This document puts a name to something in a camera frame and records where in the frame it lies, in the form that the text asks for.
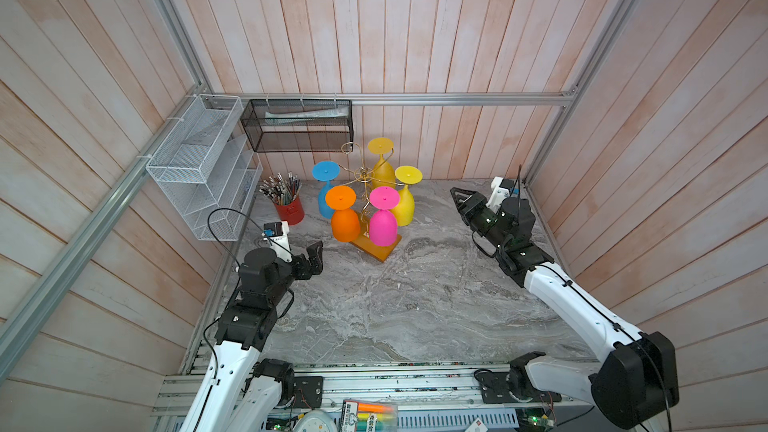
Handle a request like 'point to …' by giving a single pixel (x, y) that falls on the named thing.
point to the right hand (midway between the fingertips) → (450, 191)
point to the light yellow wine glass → (406, 175)
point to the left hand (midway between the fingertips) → (307, 250)
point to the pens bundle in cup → (282, 192)
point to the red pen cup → (292, 212)
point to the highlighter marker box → (368, 416)
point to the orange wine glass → (345, 223)
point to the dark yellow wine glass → (383, 174)
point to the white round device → (316, 420)
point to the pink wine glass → (383, 223)
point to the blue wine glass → (326, 172)
